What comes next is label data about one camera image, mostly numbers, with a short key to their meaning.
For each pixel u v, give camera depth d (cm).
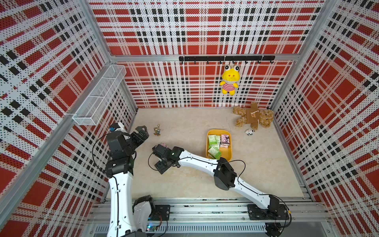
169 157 69
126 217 40
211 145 94
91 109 70
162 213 73
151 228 69
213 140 96
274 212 63
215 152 91
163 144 98
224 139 96
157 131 107
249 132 104
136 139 64
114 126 62
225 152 96
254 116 107
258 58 88
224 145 96
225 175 62
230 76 91
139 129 65
